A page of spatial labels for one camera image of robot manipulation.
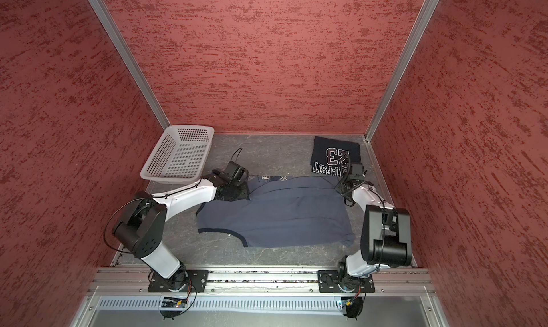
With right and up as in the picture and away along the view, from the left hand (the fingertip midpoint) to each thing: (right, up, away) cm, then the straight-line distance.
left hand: (245, 197), depth 91 cm
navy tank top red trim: (+40, +17, +16) cm, 46 cm away
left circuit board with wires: (-23, -33, -18) cm, 44 cm away
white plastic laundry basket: (-38, +18, +19) cm, 46 cm away
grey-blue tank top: (+17, -6, +1) cm, 18 cm away
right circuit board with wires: (+40, -33, -20) cm, 56 cm away
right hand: (+43, +2, +3) cm, 44 cm away
